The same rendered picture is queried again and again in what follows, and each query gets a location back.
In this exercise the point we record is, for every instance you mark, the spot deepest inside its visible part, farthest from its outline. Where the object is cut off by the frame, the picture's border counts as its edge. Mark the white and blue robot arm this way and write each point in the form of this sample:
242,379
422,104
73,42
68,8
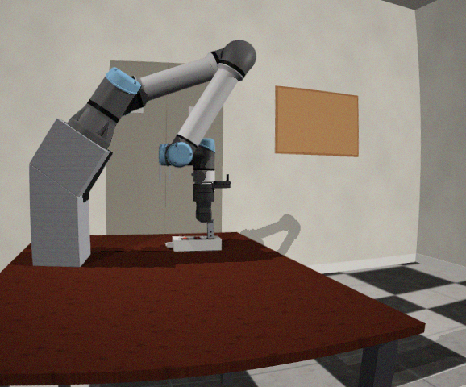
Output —
119,93

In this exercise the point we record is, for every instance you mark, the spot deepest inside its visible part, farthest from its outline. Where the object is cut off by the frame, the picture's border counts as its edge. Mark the white power strip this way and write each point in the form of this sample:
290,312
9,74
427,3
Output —
199,243

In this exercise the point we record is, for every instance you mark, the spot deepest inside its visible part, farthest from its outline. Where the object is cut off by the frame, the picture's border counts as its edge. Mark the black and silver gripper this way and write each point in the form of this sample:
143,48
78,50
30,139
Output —
203,195

